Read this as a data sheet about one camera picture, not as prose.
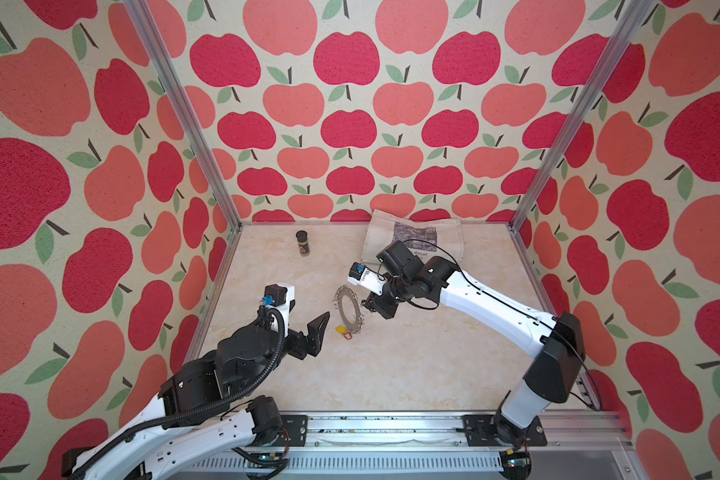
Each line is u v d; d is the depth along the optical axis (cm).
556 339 44
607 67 78
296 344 52
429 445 73
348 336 88
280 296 49
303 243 107
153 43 74
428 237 108
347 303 82
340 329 91
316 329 53
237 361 41
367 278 69
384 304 68
